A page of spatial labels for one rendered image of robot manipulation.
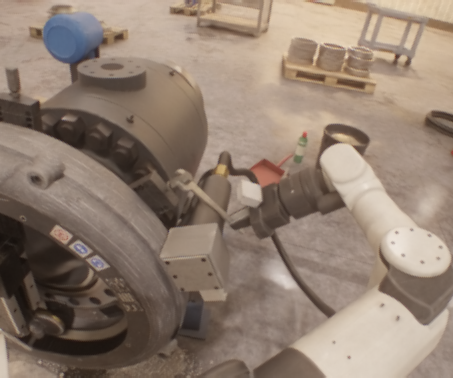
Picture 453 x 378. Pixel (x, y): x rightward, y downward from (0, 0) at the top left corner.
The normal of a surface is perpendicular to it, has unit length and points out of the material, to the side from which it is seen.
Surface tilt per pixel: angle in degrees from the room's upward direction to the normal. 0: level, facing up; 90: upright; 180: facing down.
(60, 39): 90
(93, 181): 33
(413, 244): 10
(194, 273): 90
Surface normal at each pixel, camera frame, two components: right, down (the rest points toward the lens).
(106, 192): 0.69, -0.51
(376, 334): -0.05, -0.83
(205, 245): -0.27, -0.80
